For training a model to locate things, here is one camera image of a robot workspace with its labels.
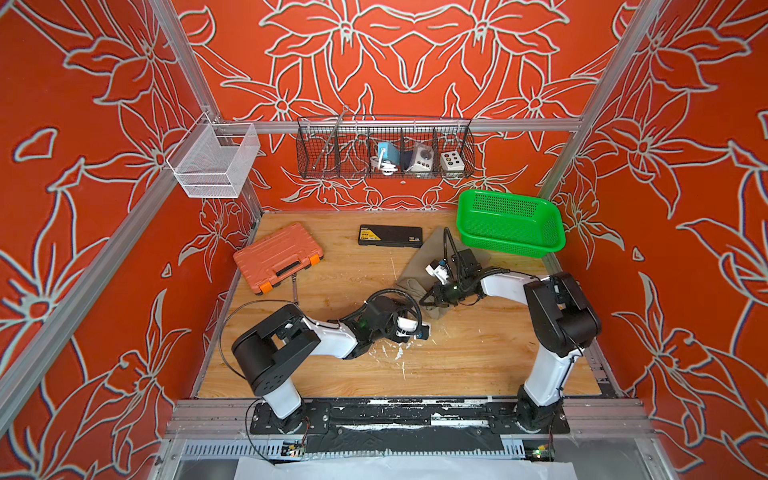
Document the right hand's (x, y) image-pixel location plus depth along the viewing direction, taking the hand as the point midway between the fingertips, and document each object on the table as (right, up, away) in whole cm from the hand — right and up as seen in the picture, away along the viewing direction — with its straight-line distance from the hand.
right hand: (418, 301), depth 90 cm
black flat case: (-8, +21, +20) cm, 30 cm away
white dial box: (+2, +44, +1) cm, 44 cm away
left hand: (-2, -1, -2) cm, 3 cm away
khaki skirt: (0, +6, 0) cm, 6 cm away
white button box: (+12, +45, +5) cm, 47 cm away
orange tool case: (-48, +12, +9) cm, 51 cm away
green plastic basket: (+42, +25, +23) cm, 54 cm away
